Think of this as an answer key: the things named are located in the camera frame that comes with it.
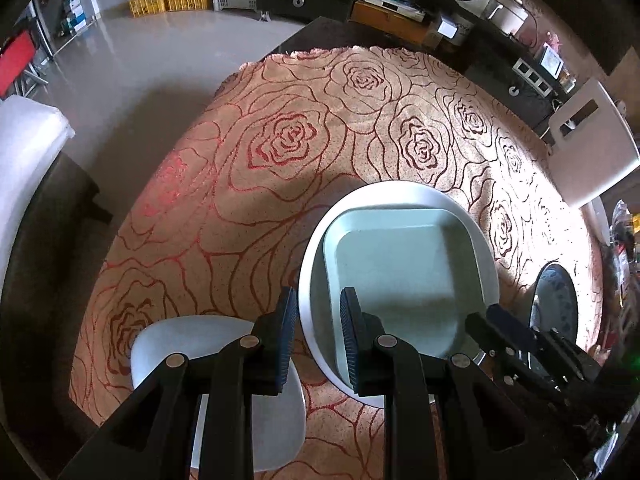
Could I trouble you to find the small white plate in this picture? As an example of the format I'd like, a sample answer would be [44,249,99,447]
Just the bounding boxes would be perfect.
[582,196,611,246]

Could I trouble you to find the green square plate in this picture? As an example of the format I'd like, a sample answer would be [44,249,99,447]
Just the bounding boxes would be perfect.
[323,208,486,379]

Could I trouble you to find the black sideboard cabinet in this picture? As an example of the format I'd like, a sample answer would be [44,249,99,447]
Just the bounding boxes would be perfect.
[257,0,568,130]

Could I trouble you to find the white cushioned chair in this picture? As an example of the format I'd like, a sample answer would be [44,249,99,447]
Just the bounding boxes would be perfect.
[1,96,99,312]

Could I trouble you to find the blue patterned ceramic bowl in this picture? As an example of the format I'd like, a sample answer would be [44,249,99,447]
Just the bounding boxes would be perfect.
[528,262,578,344]

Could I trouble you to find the white oval dish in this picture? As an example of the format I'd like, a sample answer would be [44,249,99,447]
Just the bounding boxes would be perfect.
[130,314,307,474]

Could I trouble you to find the rose patterned tablecloth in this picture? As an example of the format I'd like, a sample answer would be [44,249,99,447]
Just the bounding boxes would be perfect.
[67,45,606,480]

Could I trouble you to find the white rice cooker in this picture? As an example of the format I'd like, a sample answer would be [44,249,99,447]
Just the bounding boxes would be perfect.
[486,0,529,36]

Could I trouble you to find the tray of assorted clutter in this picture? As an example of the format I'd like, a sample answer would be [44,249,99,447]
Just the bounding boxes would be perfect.
[602,200,639,359]

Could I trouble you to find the large white round plate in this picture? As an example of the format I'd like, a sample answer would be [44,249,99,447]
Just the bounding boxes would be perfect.
[298,181,500,398]

